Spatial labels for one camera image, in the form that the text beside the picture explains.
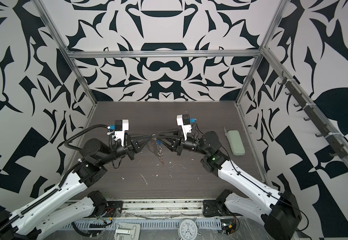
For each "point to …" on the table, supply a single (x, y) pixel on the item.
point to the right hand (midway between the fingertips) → (160, 139)
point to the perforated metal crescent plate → (152, 146)
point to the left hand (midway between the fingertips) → (151, 134)
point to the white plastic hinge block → (127, 231)
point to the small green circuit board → (228, 226)
